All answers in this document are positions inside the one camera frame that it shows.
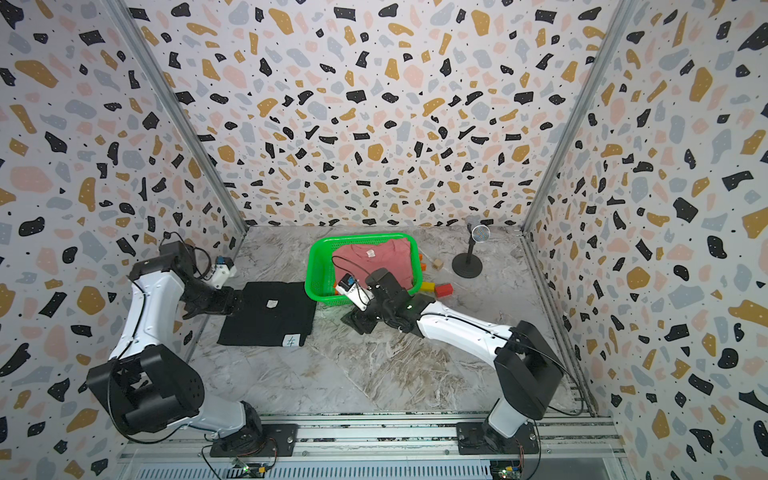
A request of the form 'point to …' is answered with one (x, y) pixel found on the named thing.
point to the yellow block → (428, 286)
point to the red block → (443, 290)
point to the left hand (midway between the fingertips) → (231, 306)
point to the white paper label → (291, 340)
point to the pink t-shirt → (358, 260)
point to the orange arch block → (423, 264)
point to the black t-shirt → (268, 311)
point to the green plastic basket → (321, 282)
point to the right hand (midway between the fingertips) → (350, 310)
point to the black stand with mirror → (469, 265)
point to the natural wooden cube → (438, 263)
